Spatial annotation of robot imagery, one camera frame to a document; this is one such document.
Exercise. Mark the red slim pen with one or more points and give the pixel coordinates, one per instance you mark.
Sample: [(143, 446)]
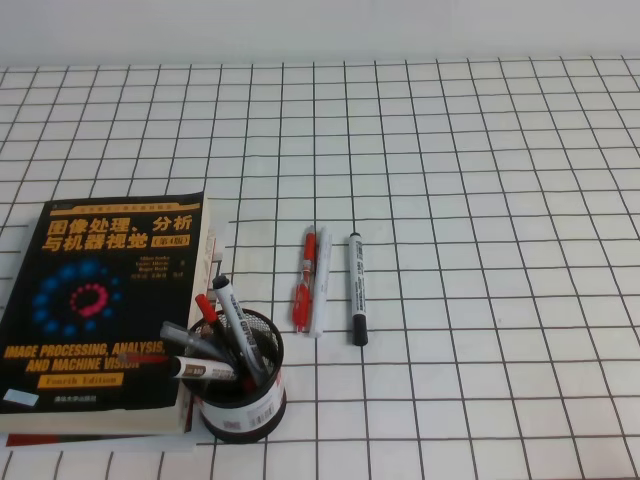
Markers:
[(136, 358)]

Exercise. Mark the red capped black pen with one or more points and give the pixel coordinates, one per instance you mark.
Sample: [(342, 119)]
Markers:
[(218, 336)]

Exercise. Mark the white marker lying in holder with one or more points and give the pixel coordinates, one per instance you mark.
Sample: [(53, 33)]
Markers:
[(200, 369)]

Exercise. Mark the grey transparent gel pen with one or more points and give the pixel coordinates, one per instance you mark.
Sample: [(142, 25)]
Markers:
[(190, 339)]

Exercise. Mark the white marker black cap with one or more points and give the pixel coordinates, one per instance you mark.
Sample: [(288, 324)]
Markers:
[(247, 345)]

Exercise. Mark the white pen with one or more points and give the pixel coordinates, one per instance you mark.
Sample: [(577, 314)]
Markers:
[(320, 295)]

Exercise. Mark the black mesh pen holder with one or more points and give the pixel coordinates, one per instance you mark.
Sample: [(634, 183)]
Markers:
[(234, 415)]

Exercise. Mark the white black whiteboard marker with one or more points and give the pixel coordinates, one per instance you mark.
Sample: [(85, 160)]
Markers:
[(357, 289)]

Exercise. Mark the black image processing textbook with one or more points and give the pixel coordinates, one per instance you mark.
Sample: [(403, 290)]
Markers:
[(99, 278)]

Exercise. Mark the red orange pen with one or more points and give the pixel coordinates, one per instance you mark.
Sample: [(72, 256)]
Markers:
[(302, 300)]

